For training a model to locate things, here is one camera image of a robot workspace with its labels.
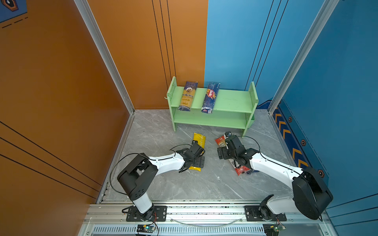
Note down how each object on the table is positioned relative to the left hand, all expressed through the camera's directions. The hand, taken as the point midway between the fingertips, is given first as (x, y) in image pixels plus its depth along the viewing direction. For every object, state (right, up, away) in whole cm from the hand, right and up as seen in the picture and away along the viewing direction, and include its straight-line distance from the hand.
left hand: (197, 159), depth 91 cm
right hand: (+16, +7, -2) cm, 18 cm away
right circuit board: (+36, -29, -21) cm, 51 cm away
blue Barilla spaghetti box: (+7, +37, -7) cm, 39 cm away
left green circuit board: (-26, -29, -20) cm, 44 cm away
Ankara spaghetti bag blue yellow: (-6, +38, -4) cm, 39 cm away
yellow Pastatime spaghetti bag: (+3, +11, +8) cm, 14 cm away
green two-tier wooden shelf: (+21, +31, -6) cm, 38 cm away
